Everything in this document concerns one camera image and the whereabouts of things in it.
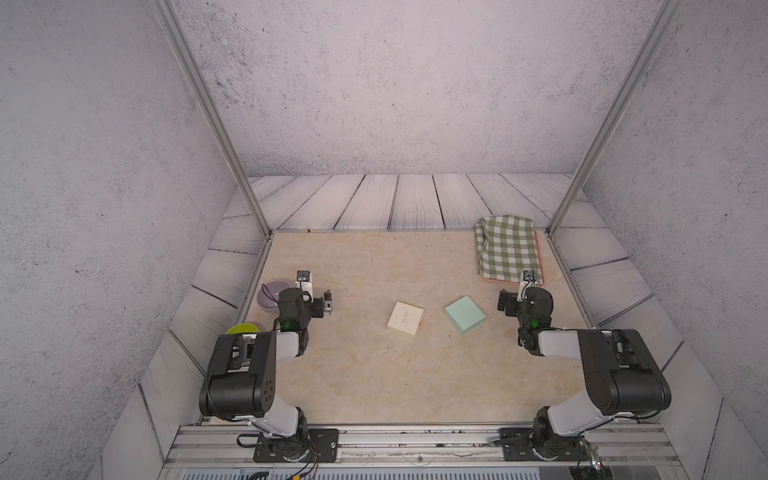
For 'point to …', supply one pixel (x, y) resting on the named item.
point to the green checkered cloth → (506, 247)
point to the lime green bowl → (243, 328)
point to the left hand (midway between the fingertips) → (317, 289)
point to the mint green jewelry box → (464, 314)
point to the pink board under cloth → (540, 273)
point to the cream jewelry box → (406, 317)
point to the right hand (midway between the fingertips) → (523, 289)
